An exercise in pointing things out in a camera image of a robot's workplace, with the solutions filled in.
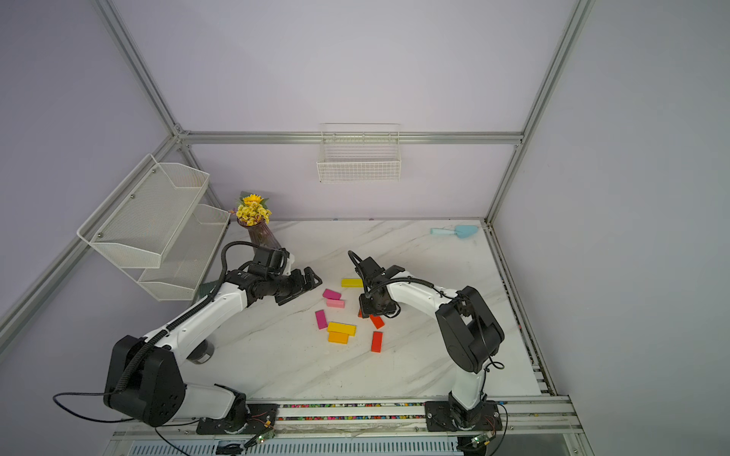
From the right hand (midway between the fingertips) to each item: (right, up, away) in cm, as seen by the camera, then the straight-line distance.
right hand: (374, 314), depth 90 cm
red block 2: (+1, -7, -5) cm, 9 cm away
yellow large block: (-10, -5, 0) cm, 11 cm away
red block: (+1, -2, 0) cm, 3 cm away
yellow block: (-8, +8, +12) cm, 17 cm away
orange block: (-12, -7, -2) cm, 14 cm away
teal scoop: (+38, +29, +28) cm, 55 cm away
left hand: (-20, +9, -5) cm, 22 cm away
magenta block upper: (-15, +5, +8) cm, 18 cm away
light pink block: (-12, +2, +5) cm, 13 cm away
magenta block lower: (-18, -2, +1) cm, 18 cm away
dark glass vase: (-39, +26, +6) cm, 48 cm away
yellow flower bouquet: (-39, +34, -2) cm, 52 cm away
